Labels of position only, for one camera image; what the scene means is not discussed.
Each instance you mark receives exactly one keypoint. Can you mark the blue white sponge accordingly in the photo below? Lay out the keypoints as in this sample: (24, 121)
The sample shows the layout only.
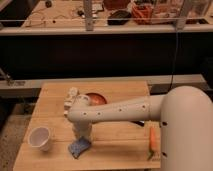
(78, 147)

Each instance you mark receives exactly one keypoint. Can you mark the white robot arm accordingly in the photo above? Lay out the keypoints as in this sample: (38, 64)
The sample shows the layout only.
(185, 115)

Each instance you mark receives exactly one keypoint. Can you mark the orange plate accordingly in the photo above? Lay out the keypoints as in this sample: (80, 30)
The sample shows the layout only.
(97, 99)

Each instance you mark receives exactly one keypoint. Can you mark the orange carrot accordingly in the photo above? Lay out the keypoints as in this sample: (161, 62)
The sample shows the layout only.
(152, 143)

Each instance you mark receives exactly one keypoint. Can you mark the black bag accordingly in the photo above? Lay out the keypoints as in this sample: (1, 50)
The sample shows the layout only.
(119, 17)

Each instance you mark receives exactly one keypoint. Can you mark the orange basket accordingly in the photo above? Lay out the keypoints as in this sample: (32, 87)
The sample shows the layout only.
(141, 14)

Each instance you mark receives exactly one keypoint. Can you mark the wooden table board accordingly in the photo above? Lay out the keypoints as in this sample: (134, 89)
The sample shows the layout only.
(116, 145)

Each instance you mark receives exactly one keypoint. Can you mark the white cup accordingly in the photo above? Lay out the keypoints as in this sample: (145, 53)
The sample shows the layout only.
(40, 138)

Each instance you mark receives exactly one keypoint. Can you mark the metal upright post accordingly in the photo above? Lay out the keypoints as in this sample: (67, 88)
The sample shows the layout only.
(88, 14)

